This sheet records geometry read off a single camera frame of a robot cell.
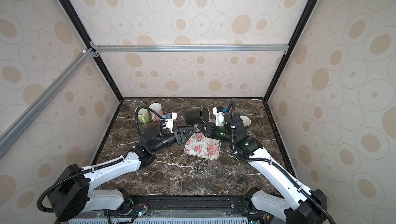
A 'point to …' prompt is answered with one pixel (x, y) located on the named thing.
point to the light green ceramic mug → (143, 115)
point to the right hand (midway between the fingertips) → (199, 127)
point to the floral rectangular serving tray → (197, 145)
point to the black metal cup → (197, 115)
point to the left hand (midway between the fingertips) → (197, 130)
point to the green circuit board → (145, 210)
